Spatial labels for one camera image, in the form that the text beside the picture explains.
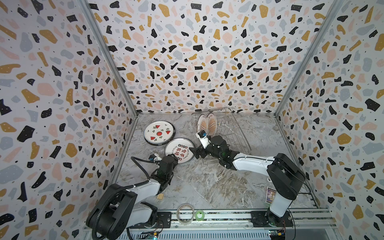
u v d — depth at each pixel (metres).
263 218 0.74
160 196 0.80
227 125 1.11
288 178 0.47
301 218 0.76
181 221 0.73
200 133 0.73
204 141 0.76
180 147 1.00
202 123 1.06
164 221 0.73
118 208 0.42
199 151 0.76
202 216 0.75
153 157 0.80
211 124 1.03
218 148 0.66
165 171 0.68
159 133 1.06
